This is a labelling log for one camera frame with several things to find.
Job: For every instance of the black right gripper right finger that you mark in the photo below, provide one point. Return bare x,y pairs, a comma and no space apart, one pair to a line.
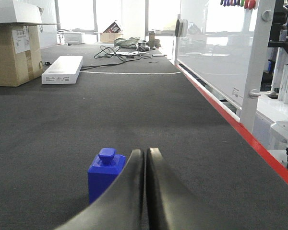
172,206

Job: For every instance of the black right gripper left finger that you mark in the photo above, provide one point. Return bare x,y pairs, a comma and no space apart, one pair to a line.
120,206

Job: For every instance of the blue plastic box with knob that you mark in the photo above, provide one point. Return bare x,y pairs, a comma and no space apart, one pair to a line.
98,177

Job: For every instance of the conveyor with dark grey belt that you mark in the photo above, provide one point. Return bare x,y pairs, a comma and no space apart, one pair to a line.
86,119

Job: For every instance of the long flat white box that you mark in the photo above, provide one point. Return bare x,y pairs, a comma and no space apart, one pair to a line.
62,69

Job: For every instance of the white paper sheets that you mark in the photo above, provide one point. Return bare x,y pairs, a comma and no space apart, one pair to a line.
127,53

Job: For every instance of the olive green bag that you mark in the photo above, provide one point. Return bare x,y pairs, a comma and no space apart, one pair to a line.
126,42

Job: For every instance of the small open cardboard box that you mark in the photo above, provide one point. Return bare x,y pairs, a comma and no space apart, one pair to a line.
110,38

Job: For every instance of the brown bottle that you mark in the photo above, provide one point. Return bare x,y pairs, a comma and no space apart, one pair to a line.
152,38

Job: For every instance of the low white box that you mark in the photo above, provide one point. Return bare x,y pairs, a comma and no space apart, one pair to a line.
74,37

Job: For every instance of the dark red printed box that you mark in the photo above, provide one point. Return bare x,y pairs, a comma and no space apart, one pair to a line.
113,27

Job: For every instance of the black whiteboard eraser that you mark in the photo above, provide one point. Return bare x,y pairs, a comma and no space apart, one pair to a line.
181,27

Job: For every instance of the large open cardboard box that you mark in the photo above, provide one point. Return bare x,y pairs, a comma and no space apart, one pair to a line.
4,60

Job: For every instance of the coloured whiteboard magnets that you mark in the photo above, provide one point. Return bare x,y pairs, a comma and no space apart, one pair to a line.
249,3

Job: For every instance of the white cardboard box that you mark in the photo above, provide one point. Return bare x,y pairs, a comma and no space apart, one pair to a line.
14,12

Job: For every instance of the whiteboard with white frame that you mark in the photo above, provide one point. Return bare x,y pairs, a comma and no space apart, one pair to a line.
218,60

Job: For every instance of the black equipment frame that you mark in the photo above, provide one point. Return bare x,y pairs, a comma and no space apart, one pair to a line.
280,24

